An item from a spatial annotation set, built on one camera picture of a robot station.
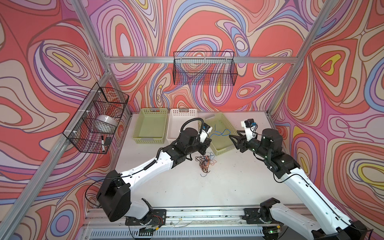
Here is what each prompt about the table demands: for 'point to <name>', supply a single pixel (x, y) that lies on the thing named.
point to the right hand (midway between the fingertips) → (234, 137)
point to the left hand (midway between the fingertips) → (212, 139)
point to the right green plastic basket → (222, 130)
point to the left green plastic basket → (150, 126)
